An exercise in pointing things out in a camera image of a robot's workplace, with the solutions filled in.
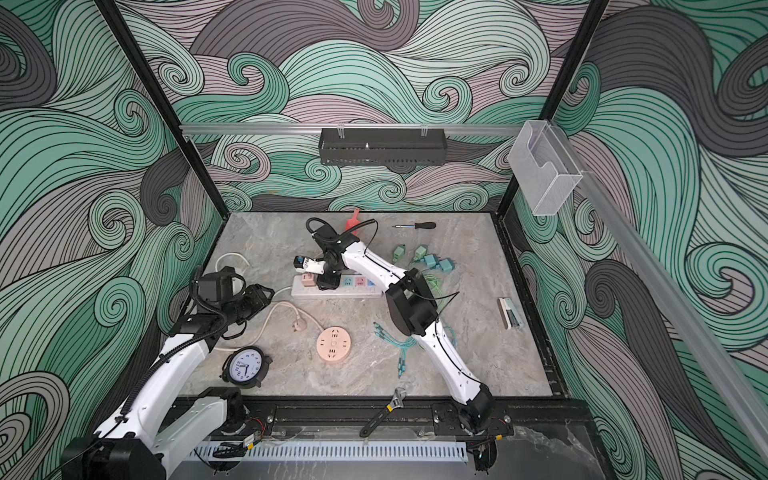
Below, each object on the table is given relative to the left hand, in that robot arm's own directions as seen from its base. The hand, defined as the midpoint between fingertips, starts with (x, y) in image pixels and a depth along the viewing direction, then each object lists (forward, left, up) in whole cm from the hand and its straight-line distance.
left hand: (270, 291), depth 82 cm
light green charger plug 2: (+22, -45, -10) cm, 51 cm away
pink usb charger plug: (+8, -8, -7) cm, 13 cm away
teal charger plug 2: (+18, -54, -12) cm, 59 cm away
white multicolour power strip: (+8, -21, -11) cm, 25 cm away
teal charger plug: (+20, -49, -11) cm, 54 cm away
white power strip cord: (+22, +21, -12) cm, 33 cm away
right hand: (+11, -13, -10) cm, 19 cm away
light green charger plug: (+22, -37, -10) cm, 44 cm away
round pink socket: (-11, -18, -11) cm, 24 cm away
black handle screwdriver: (+38, -47, -13) cm, 62 cm away
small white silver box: (0, -71, -10) cm, 72 cm away
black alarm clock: (-17, +6, -11) cm, 21 cm away
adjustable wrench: (-25, -36, -13) cm, 45 cm away
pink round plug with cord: (-5, -7, -11) cm, 14 cm away
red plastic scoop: (+38, -20, -11) cm, 44 cm away
